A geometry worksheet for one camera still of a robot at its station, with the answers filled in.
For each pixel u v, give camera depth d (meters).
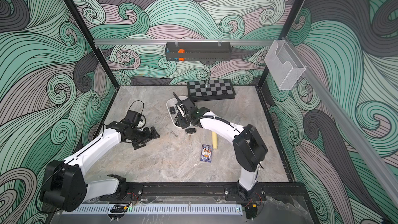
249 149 0.47
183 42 0.95
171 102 1.06
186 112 0.66
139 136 0.71
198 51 1.06
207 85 1.15
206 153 0.85
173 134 0.94
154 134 0.76
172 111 1.03
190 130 0.94
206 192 0.75
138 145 0.78
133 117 0.68
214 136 0.90
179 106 0.66
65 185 0.40
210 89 1.14
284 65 0.78
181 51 0.86
